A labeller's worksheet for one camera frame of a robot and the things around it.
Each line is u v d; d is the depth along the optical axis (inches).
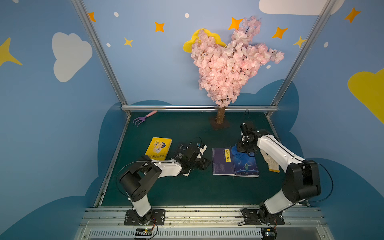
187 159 28.3
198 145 32.2
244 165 36.3
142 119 45.4
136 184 18.1
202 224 29.0
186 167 27.7
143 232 28.8
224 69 28.1
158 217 29.4
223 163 36.7
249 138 25.7
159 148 38.9
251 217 29.4
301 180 17.5
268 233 28.9
